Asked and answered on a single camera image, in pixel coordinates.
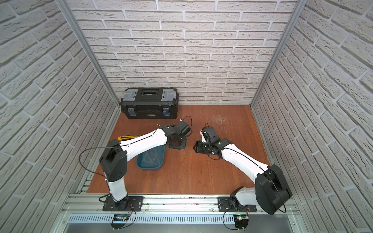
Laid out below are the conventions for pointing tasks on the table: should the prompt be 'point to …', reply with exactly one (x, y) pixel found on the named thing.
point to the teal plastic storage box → (151, 159)
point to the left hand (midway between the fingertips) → (184, 144)
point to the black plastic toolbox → (150, 103)
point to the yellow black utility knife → (127, 138)
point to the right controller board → (241, 221)
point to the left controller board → (119, 217)
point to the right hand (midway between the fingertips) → (198, 147)
